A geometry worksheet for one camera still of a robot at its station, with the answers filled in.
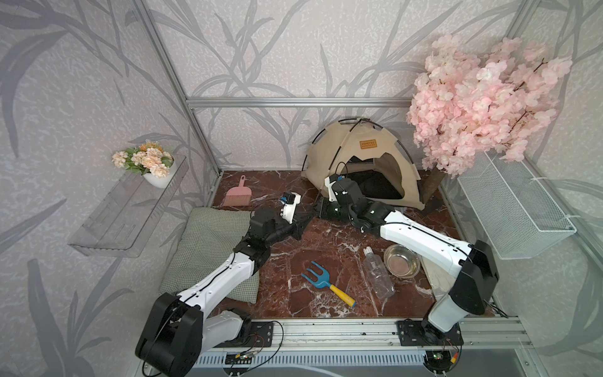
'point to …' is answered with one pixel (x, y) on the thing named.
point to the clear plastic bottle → (378, 274)
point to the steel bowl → (402, 261)
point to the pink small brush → (239, 195)
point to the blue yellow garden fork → (323, 281)
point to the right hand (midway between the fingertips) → (309, 206)
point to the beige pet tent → (370, 152)
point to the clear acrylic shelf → (122, 221)
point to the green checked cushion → (211, 236)
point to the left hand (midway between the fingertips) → (313, 216)
